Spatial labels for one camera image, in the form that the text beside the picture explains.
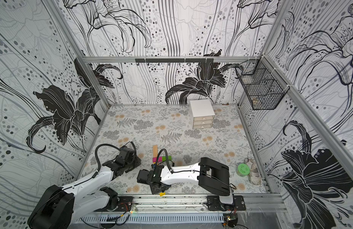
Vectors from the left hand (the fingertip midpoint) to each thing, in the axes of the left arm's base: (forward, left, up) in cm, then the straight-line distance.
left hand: (141, 163), depth 89 cm
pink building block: (+2, -8, +2) cm, 9 cm away
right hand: (-15, -13, +1) cm, 20 cm away
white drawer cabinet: (+30, -38, +15) cm, 51 cm away
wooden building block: (+8, -8, +2) cm, 11 cm away
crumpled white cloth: (-8, -66, +6) cm, 67 cm away
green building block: (+2, -14, +4) cm, 15 cm away
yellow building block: (-18, -15, +3) cm, 24 cm away
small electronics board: (-27, -51, +1) cm, 58 cm away
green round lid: (-4, -61, +7) cm, 61 cm away
